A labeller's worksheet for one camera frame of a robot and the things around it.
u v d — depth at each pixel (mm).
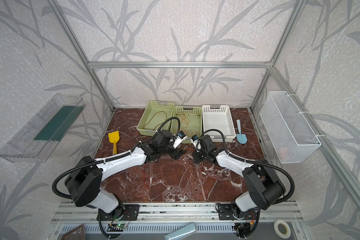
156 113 1162
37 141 633
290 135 614
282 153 722
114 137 1023
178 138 737
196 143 806
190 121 1090
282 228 695
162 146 664
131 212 735
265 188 432
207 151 690
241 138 1023
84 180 433
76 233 690
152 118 1148
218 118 1141
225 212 730
